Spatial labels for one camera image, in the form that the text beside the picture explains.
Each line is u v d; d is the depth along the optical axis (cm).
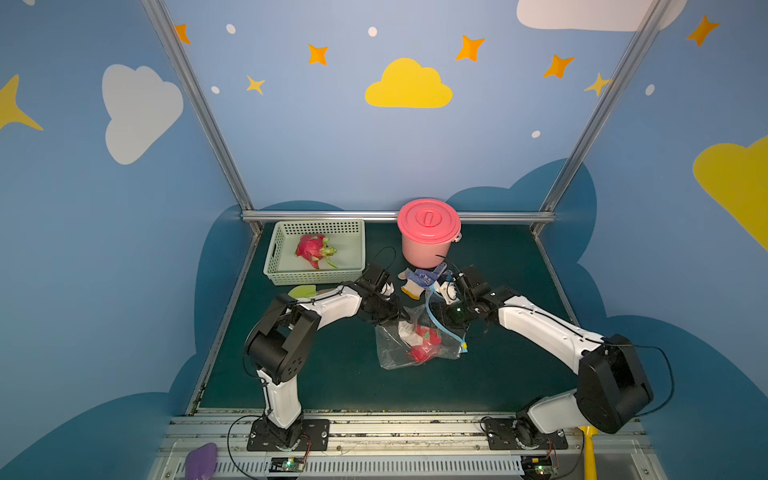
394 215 114
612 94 83
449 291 78
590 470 69
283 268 111
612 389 43
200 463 70
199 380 88
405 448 73
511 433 73
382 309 80
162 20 69
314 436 74
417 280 102
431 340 80
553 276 114
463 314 73
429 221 98
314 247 104
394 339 90
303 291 101
